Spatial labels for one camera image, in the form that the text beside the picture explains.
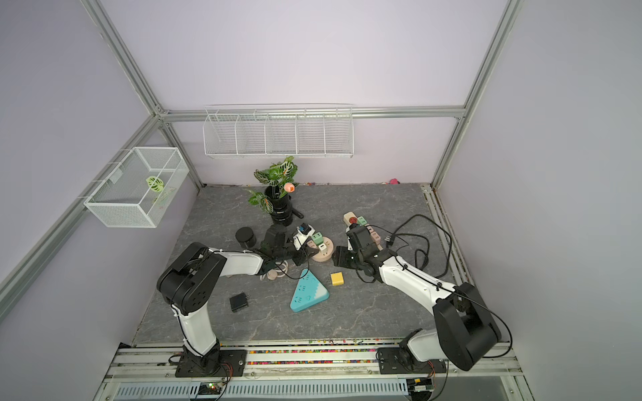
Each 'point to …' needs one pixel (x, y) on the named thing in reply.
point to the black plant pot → (281, 205)
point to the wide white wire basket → (278, 131)
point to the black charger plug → (238, 302)
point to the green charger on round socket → (318, 238)
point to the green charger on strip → (361, 220)
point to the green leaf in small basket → (155, 184)
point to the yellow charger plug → (337, 279)
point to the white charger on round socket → (323, 246)
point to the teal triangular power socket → (308, 292)
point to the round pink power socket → (325, 255)
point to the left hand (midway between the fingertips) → (313, 248)
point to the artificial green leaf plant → (279, 175)
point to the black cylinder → (246, 237)
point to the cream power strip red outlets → (350, 218)
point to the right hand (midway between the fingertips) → (337, 254)
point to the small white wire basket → (139, 190)
